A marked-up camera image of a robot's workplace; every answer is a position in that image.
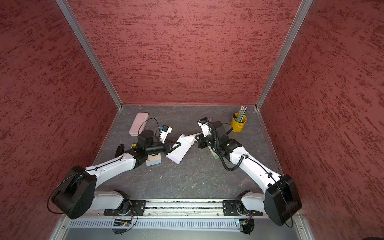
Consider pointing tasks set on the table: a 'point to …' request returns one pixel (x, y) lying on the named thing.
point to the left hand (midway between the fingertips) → (179, 146)
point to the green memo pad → (214, 153)
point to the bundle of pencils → (241, 113)
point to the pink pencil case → (140, 120)
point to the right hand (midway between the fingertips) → (196, 139)
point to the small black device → (120, 150)
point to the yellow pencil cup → (238, 127)
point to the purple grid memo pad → (176, 155)
